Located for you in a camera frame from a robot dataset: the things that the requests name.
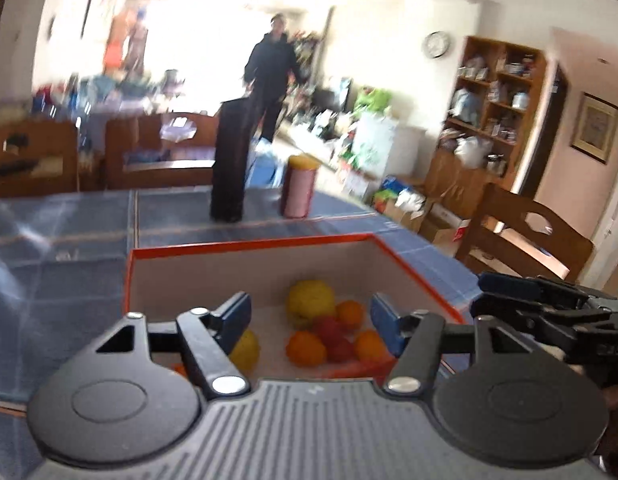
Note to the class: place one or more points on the wooden chair far middle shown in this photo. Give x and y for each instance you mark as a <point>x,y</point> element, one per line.
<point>138,153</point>

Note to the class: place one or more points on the yellow lemon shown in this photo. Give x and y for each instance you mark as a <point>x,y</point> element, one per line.
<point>307,300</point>
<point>246,353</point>

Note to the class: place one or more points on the person in black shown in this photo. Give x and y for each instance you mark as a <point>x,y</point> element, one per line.
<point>266,73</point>

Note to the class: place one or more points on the framed picture right wall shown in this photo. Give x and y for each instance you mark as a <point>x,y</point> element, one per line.
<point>595,129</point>

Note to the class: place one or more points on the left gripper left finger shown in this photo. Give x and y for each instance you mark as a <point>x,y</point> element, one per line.
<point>207,339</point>

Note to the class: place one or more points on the wall clock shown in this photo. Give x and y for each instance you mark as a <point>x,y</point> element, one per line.
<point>436,44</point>

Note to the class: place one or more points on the wooden chair right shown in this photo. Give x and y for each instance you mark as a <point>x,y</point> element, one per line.
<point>514,234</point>

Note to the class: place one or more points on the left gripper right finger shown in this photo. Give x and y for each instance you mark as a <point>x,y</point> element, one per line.
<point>415,340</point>

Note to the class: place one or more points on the wooden bookshelf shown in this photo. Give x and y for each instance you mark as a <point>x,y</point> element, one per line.
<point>488,124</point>

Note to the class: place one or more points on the orange cardboard box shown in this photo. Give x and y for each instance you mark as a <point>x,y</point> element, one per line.
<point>163,282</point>

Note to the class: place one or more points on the blue patterned tablecloth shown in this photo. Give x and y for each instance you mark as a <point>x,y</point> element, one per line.
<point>63,270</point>

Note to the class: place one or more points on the red tomato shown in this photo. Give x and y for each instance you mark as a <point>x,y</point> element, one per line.
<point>328,329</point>
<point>340,351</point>

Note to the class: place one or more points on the white chest freezer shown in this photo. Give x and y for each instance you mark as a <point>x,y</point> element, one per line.
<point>382,147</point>

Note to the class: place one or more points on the wooden chair far left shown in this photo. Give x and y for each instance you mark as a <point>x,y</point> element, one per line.
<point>38,158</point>

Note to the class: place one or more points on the wooden chair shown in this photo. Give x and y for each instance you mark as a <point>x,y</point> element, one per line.
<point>38,158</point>
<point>514,234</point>
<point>138,153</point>

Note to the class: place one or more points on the tall black thermos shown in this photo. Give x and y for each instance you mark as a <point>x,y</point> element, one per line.
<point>230,165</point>

